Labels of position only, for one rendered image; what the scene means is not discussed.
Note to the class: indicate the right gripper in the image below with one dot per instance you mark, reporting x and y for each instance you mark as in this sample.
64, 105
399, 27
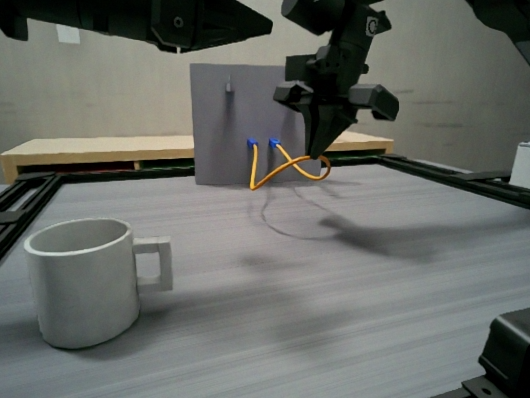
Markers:
337, 116

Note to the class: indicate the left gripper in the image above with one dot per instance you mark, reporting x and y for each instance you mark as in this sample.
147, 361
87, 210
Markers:
212, 22

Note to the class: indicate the orange cable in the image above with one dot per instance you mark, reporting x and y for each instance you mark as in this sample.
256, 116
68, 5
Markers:
277, 144

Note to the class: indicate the white mug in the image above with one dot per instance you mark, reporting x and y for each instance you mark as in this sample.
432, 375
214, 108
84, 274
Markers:
85, 298

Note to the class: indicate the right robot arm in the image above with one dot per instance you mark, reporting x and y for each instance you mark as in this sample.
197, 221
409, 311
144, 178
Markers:
358, 23

